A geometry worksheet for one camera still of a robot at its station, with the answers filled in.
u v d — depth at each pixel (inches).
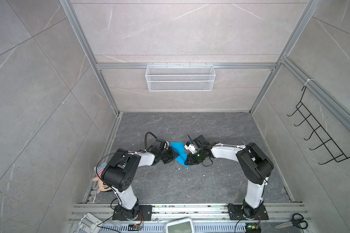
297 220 28.2
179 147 38.2
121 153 20.2
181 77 39.7
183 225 26.3
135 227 27.5
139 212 28.7
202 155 29.3
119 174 18.5
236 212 28.7
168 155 32.9
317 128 26.6
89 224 27.1
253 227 27.6
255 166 19.5
